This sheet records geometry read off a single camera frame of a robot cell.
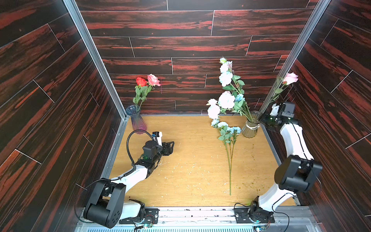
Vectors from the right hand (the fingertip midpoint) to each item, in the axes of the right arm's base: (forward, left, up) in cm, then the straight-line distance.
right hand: (263, 117), depth 87 cm
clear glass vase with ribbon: (-3, +6, -8) cm, 11 cm away
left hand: (-15, +56, -10) cm, 59 cm away
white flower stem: (0, +17, -19) cm, 26 cm away
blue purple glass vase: (0, +80, -8) cm, 81 cm away
